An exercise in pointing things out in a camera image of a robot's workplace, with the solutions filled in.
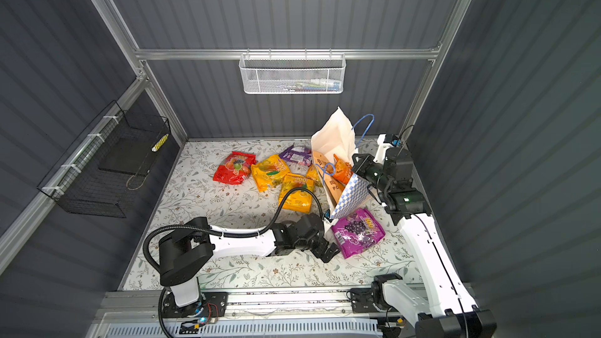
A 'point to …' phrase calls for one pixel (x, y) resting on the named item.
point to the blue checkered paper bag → (335, 152)
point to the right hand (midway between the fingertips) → (355, 156)
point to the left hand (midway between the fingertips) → (334, 241)
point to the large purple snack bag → (357, 232)
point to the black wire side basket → (105, 168)
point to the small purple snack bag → (298, 154)
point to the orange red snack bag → (343, 171)
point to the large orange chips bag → (331, 183)
